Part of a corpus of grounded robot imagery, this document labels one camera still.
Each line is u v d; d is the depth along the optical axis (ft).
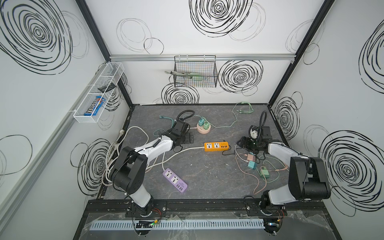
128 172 1.48
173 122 2.37
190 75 2.99
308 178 1.46
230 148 3.12
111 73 3.00
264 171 2.73
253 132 2.83
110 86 2.64
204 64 3.07
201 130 3.35
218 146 3.07
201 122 3.33
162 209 2.41
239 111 3.79
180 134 2.29
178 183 2.59
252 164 2.84
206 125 3.26
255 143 2.58
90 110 2.27
